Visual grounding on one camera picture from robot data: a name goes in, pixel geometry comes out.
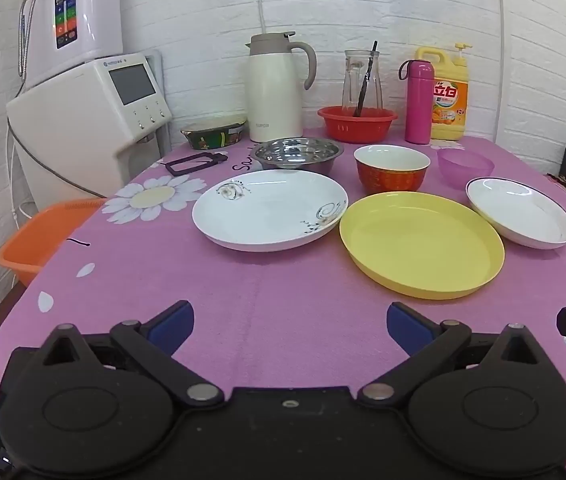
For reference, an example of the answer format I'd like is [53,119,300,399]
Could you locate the cream thermos jug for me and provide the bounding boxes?
[247,31,318,143]

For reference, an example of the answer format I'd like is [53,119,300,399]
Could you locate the red and white bowl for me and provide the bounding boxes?
[353,144,431,194]

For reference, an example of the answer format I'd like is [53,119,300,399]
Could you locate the orange plastic basin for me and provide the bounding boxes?
[0,199,109,288]

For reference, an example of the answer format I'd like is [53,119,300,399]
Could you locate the white dark-rimmed plate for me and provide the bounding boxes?
[465,176,566,251]

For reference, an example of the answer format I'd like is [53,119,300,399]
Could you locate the yellow plastic plate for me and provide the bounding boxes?
[339,191,506,301]

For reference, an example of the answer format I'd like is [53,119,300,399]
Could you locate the metal flexible hose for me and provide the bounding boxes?
[17,0,34,93]

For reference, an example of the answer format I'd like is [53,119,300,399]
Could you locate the white water purifier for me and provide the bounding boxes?
[27,0,124,88]

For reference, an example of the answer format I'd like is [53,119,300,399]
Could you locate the pink thermos bottle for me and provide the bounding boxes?
[398,59,434,145]

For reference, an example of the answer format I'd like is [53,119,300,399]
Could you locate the clear glass pitcher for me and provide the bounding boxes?
[341,50,384,111]

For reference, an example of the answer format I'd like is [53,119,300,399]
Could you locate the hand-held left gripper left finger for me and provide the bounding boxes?
[33,301,225,407]

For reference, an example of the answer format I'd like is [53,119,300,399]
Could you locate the black stirring stick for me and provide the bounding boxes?
[354,41,379,117]

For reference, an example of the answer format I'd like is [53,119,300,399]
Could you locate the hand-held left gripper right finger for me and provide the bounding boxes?
[358,302,546,406]

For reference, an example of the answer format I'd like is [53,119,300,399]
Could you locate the red plastic basket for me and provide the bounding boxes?
[317,106,399,143]

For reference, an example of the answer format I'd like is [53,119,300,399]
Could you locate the white floral plate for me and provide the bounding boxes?
[192,169,349,253]

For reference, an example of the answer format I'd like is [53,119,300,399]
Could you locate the pink floral tablecloth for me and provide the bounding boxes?
[0,135,566,480]

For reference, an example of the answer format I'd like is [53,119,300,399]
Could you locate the grey appliance cable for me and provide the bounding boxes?
[7,115,109,201]

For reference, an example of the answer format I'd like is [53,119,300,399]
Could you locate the yellow detergent bottle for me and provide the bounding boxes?
[415,43,471,142]

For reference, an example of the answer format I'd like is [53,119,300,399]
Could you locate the white wall pipe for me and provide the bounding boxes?
[495,0,508,142]

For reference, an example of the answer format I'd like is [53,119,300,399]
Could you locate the black rectangular frame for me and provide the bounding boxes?
[163,151,229,177]

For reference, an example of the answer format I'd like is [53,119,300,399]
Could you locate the white appliance with screen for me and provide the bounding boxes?
[6,55,174,198]

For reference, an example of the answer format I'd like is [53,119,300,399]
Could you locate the purple plastic bowl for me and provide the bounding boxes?
[437,148,495,191]

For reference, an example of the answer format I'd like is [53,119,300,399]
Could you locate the green patterned paper container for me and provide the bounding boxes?
[180,115,249,151]

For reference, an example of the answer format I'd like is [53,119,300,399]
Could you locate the stainless steel bowl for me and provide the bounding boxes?
[252,137,345,177]

